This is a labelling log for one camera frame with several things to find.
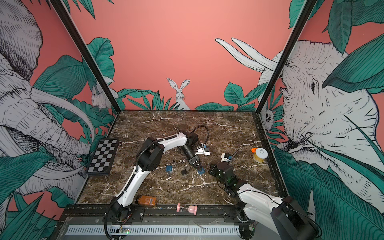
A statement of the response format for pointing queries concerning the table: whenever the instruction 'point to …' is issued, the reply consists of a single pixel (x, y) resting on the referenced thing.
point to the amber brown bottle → (147, 200)
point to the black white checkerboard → (102, 161)
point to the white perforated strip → (152, 230)
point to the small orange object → (253, 149)
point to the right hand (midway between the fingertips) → (207, 163)
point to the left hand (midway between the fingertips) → (200, 168)
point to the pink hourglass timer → (192, 209)
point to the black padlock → (184, 171)
